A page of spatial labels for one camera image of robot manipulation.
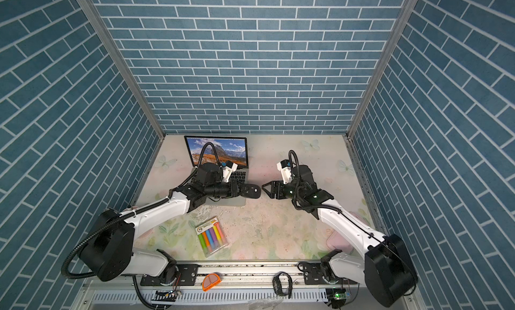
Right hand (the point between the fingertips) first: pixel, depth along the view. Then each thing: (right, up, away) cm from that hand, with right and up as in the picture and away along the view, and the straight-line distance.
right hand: (269, 187), depth 80 cm
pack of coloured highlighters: (-24, -21, +3) cm, 32 cm away
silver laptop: (-18, +15, +16) cm, 29 cm away
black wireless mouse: (-8, -2, +1) cm, 8 cm away
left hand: (-7, -2, 0) cm, 7 cm away
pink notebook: (+27, -22, +1) cm, 35 cm away
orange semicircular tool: (-21, -32, -9) cm, 39 cm away
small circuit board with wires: (-39, -38, -8) cm, 55 cm away
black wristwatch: (+2, -32, -12) cm, 34 cm away
